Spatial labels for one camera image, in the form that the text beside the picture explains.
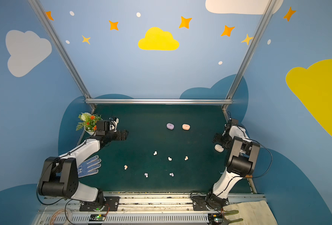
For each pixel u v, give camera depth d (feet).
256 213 2.36
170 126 3.52
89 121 2.94
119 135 2.69
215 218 2.33
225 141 2.68
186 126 3.51
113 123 2.49
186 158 2.98
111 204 2.43
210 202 2.27
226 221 2.26
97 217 2.32
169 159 2.97
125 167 2.87
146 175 2.76
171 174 2.76
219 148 3.09
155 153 3.05
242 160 1.73
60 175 3.09
